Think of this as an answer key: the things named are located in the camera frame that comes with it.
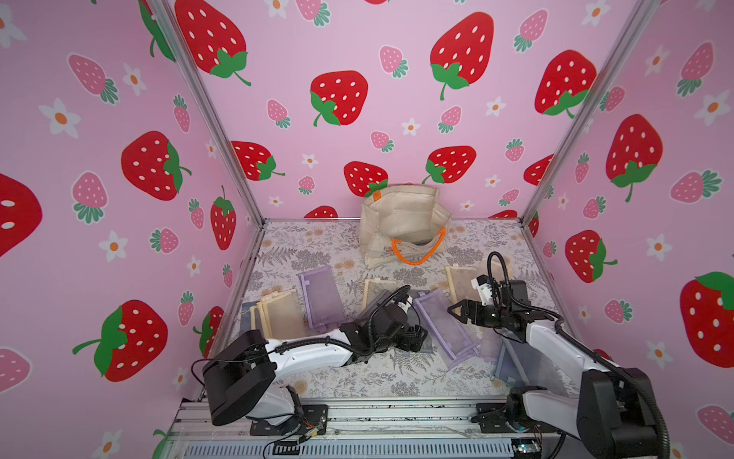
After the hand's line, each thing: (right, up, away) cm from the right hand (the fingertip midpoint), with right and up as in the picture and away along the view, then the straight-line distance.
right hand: (456, 313), depth 86 cm
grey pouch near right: (+17, -13, -6) cm, 22 cm away
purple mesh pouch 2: (0, -9, +2) cm, 9 cm away
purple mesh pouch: (-42, +1, +10) cm, 44 cm away
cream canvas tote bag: (-14, +30, +25) cm, 42 cm away
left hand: (-12, -4, -6) cm, 14 cm away
